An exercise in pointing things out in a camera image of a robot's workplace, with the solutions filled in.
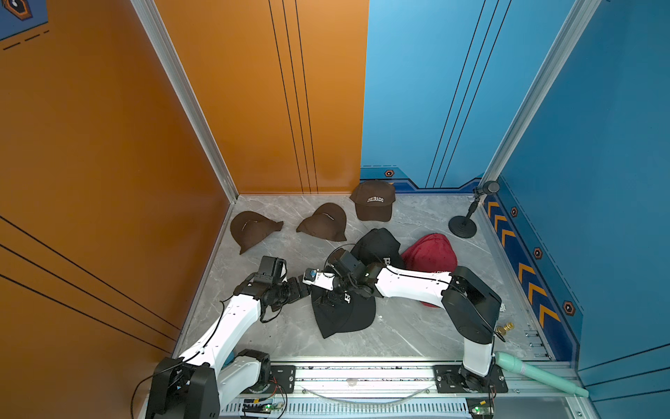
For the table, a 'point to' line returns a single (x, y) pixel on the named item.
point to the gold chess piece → (502, 330)
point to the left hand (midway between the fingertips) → (302, 288)
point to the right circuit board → (481, 408)
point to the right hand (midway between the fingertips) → (320, 286)
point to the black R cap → (379, 246)
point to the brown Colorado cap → (373, 200)
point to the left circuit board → (260, 408)
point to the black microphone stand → (464, 226)
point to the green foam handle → (509, 360)
